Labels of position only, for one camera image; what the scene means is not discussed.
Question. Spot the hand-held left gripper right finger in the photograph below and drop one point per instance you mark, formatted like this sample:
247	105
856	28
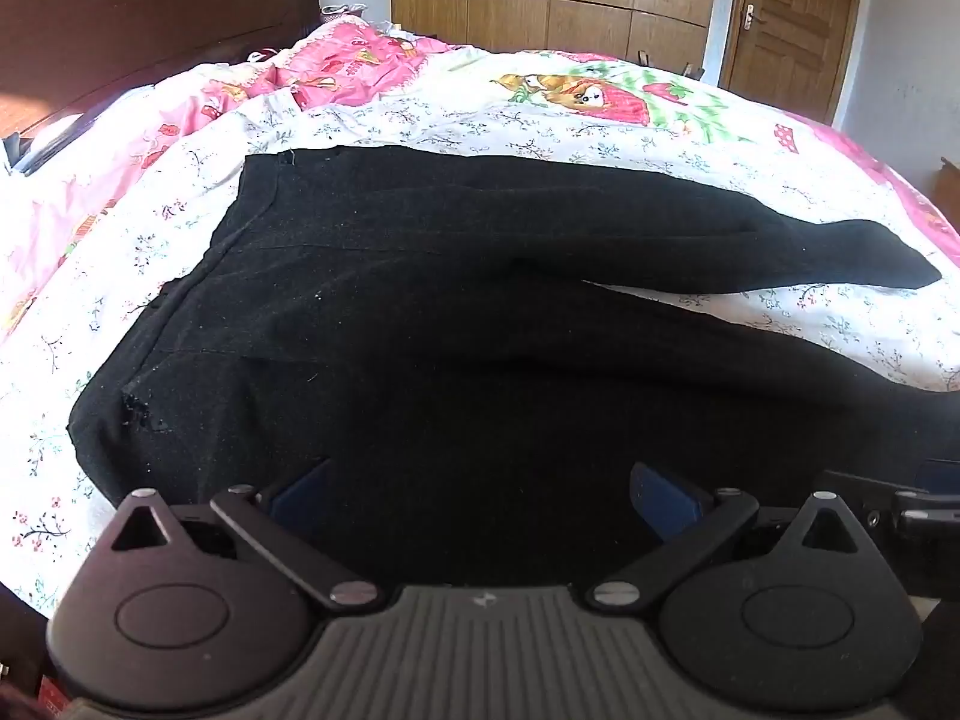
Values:
660	501

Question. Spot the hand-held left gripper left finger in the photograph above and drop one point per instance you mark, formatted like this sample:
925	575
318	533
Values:
300	501

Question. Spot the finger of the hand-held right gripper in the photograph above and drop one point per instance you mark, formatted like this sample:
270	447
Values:
855	486

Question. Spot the black pants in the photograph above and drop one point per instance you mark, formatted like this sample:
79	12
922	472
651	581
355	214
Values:
450	315

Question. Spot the wooden bedside cabinet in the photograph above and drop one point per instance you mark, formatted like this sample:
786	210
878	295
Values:
949	180

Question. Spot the floral printed bedsheet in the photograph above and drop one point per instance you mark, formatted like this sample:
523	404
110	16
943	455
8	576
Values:
525	127

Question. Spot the wooden door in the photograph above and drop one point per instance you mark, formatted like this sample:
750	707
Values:
795	37

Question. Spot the white crumpled cloth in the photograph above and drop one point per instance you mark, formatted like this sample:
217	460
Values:
341	11

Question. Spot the dark wooden headboard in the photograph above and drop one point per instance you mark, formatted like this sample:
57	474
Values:
150	15

